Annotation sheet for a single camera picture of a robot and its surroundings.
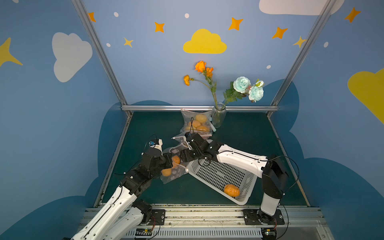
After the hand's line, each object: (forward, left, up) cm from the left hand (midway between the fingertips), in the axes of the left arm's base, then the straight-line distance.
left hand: (172, 152), depth 75 cm
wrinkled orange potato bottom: (-13, -32, -15) cm, 38 cm away
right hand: (+4, -7, -8) cm, 11 cm away
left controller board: (-32, +13, -24) cm, 42 cm away
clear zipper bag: (-6, -3, -5) cm, 9 cm away
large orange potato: (+34, -13, -17) cm, 41 cm away
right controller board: (-31, -50, -24) cm, 63 cm away
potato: (+29, -18, -15) cm, 37 cm away
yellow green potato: (+39, -16, -16) cm, 45 cm away
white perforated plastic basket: (-3, -27, -21) cm, 34 cm away
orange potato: (-4, +4, -16) cm, 17 cm away
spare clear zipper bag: (+16, -19, -4) cm, 25 cm away
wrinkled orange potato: (+2, -1, -14) cm, 14 cm away
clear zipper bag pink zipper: (+40, -7, -16) cm, 43 cm away
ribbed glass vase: (+39, -29, -12) cm, 50 cm away
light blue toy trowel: (+32, -25, -20) cm, 46 cm away
